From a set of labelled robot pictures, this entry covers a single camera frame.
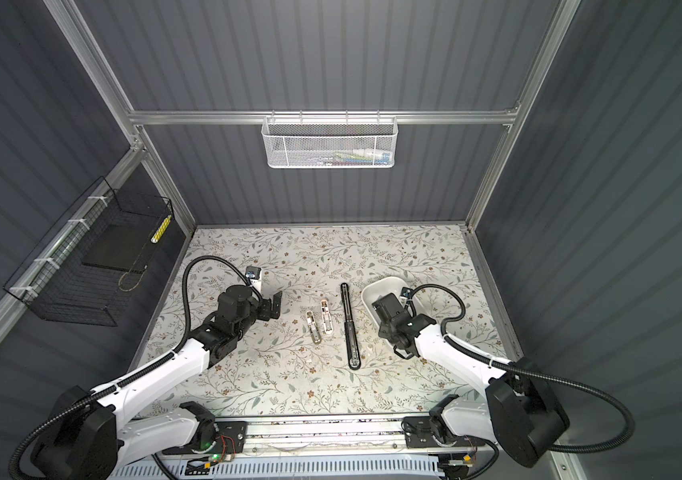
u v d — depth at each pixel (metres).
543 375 0.41
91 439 0.40
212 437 0.71
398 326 0.66
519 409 0.41
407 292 0.77
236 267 0.71
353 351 0.86
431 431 0.68
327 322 0.93
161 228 0.82
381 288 0.99
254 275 0.72
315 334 0.91
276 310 0.78
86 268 0.72
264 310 0.76
